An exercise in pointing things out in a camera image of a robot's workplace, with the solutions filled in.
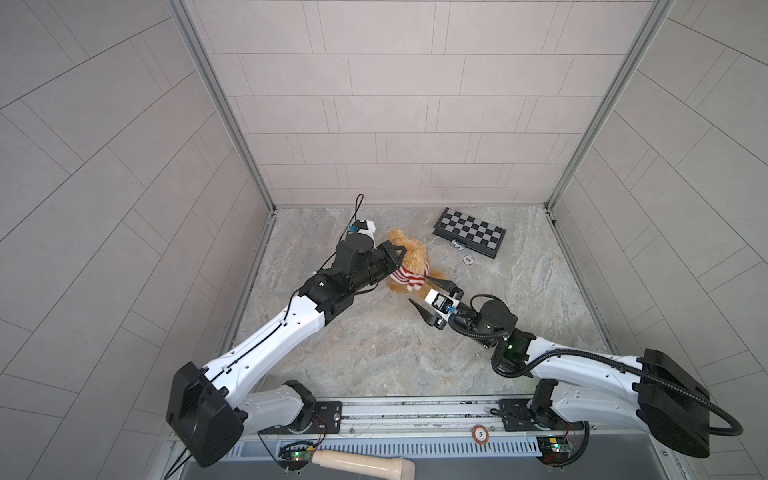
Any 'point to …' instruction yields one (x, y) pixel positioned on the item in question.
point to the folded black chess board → (476, 234)
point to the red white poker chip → (480, 434)
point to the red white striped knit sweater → (413, 281)
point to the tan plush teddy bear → (413, 259)
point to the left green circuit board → (296, 455)
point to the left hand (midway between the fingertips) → (417, 249)
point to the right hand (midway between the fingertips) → (418, 289)
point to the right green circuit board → (556, 450)
